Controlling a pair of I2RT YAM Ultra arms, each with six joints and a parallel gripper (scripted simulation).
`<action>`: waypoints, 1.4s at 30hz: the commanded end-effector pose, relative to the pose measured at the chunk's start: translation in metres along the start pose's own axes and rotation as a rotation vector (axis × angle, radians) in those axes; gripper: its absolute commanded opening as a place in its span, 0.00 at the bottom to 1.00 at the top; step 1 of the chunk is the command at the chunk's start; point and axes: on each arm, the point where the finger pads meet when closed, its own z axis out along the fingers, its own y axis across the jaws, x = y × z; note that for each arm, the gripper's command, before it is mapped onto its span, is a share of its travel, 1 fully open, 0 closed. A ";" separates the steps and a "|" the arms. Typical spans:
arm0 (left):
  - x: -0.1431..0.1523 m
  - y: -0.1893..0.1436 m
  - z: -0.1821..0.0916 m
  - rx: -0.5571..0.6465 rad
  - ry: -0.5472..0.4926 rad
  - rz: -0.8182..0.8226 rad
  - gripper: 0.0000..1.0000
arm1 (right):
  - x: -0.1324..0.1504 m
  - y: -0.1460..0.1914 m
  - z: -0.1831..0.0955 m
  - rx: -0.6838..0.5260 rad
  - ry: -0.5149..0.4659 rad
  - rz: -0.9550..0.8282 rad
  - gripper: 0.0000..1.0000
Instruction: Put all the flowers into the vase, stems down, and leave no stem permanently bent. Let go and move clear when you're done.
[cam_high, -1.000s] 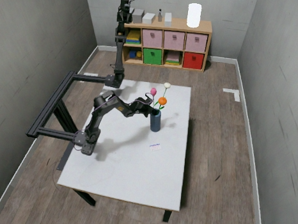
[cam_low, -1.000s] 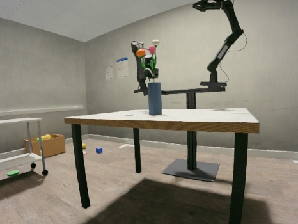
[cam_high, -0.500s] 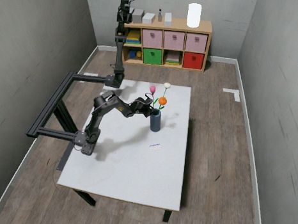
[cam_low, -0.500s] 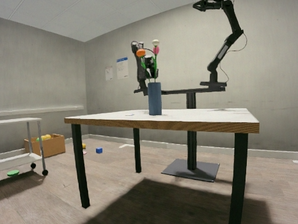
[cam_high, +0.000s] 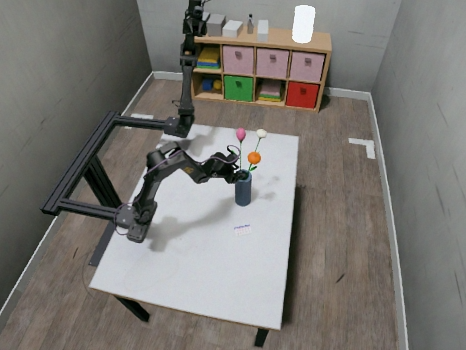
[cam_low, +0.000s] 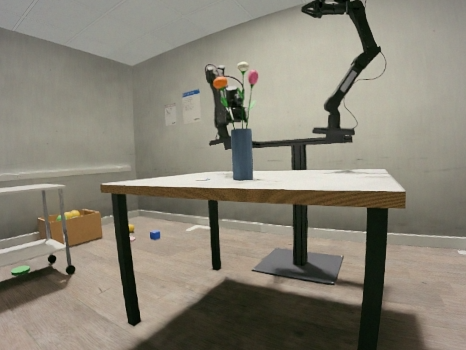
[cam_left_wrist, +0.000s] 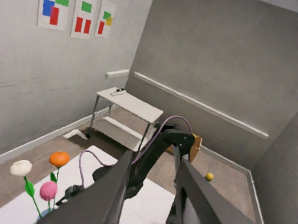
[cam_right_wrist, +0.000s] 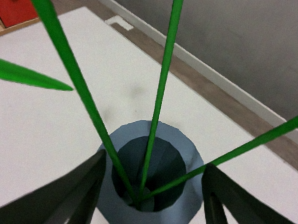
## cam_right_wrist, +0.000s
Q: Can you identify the pink tulip with green stem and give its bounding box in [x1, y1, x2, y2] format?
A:
[0, 0, 102, 124]

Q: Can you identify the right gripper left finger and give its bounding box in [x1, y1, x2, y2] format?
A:
[0, 149, 107, 224]

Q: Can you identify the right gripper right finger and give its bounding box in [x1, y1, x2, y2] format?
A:
[201, 163, 296, 224]

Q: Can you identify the blue-grey hollow cylinder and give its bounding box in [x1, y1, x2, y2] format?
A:
[96, 120, 204, 224]

